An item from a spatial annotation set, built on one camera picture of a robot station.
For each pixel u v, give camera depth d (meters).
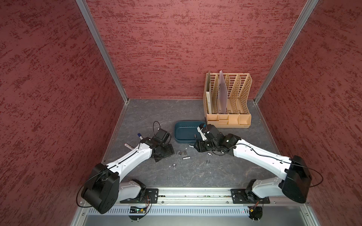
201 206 0.73
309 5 0.71
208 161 0.85
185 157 0.87
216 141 0.59
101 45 0.86
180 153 0.90
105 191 0.40
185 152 0.90
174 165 0.83
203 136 0.69
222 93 0.88
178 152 0.90
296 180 0.40
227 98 1.19
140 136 0.97
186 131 1.01
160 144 0.66
